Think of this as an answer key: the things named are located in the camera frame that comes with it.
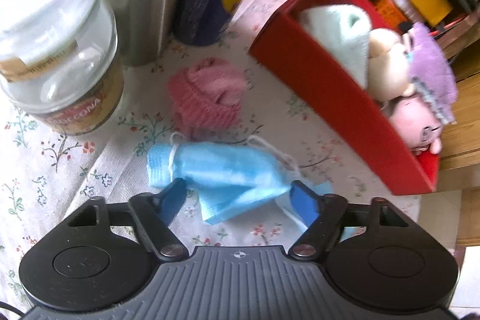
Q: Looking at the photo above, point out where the glass coffee jar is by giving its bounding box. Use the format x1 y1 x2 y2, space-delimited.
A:
1 0 124 135

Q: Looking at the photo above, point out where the pink pig plush toy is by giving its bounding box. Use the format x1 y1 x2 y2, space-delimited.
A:
388 95 443 155

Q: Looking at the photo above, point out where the purple quilted cloth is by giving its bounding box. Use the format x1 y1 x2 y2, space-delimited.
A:
408 23 458 125

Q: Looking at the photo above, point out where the blue face mask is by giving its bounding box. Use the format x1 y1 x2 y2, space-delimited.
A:
147 132 333 231

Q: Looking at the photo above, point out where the beige plush toy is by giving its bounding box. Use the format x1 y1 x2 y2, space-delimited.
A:
366 28 414 103

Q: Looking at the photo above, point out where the pink knitted sock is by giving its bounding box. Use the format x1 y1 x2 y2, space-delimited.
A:
168 58 247 132

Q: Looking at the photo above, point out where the wooden wardrobe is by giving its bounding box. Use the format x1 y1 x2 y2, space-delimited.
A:
437 53 479 192

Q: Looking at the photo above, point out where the red cardboard box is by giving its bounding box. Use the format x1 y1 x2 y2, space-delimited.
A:
249 0 439 196

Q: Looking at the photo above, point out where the orange plastic basket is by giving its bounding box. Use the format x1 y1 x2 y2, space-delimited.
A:
370 0 413 34

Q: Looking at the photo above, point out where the light green towel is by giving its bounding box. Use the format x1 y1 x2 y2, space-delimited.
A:
298 4 372 88

